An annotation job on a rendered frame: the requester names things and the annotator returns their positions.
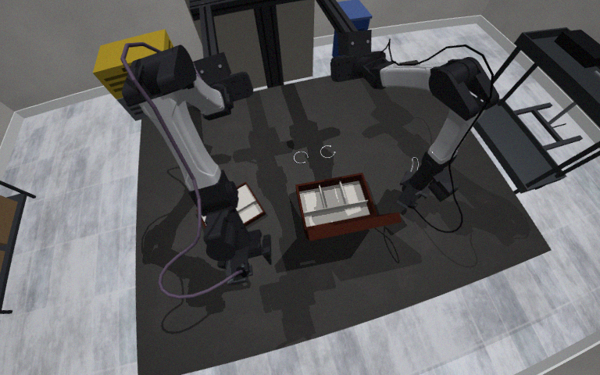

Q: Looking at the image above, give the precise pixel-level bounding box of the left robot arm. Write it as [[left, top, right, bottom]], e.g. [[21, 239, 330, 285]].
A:
[[334, 52, 499, 202]]

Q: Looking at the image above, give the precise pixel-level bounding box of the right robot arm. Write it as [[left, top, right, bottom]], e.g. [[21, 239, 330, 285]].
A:
[[122, 45, 252, 261]]

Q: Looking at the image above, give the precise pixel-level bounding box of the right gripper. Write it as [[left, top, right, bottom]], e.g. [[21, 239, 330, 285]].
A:
[[217, 224, 272, 278]]

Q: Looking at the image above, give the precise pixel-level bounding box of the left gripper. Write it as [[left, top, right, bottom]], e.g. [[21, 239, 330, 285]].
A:
[[398, 170, 430, 208]]

